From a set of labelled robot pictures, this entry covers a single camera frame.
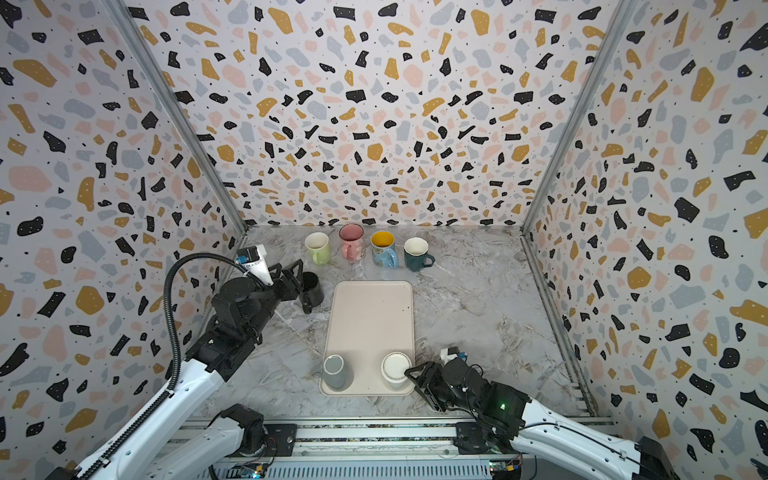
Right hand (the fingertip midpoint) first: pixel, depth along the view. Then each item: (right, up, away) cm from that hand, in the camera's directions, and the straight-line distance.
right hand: (402, 377), depth 74 cm
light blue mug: (-7, +31, +30) cm, 43 cm away
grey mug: (-17, +1, +2) cm, 17 cm away
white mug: (-2, +1, +5) cm, 5 cm away
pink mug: (-18, +36, +32) cm, 52 cm away
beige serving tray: (-11, +10, +21) cm, 26 cm away
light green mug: (-31, +34, +35) cm, 58 cm away
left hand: (-26, +29, -3) cm, 39 cm away
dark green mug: (+5, +29, +29) cm, 42 cm away
